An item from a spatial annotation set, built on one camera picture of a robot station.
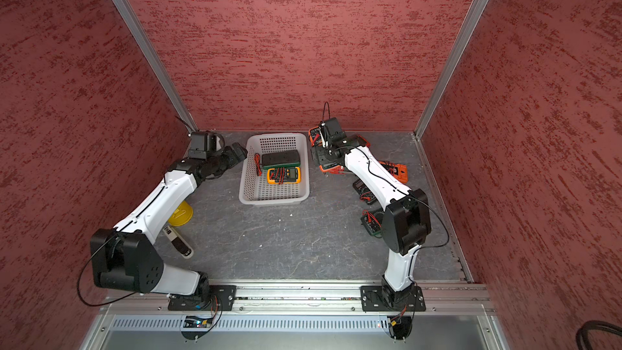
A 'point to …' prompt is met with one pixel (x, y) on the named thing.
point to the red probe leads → (257, 160)
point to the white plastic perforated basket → (255, 189)
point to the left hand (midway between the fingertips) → (238, 161)
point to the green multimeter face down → (283, 159)
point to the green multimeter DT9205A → (372, 224)
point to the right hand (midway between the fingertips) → (326, 157)
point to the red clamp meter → (338, 169)
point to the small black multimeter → (364, 193)
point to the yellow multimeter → (280, 176)
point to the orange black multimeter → (315, 136)
